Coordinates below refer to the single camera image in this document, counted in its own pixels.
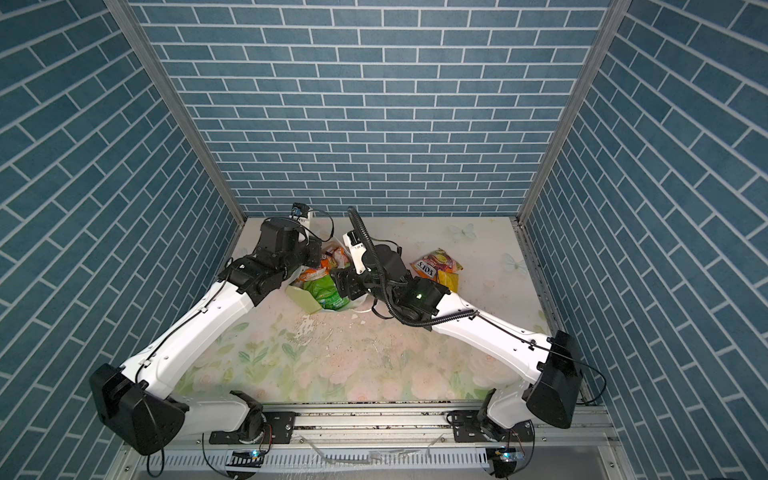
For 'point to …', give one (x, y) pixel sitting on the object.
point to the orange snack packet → (437, 260)
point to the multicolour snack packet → (335, 259)
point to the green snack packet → (326, 293)
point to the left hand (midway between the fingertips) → (317, 238)
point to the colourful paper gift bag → (305, 301)
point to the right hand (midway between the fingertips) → (337, 263)
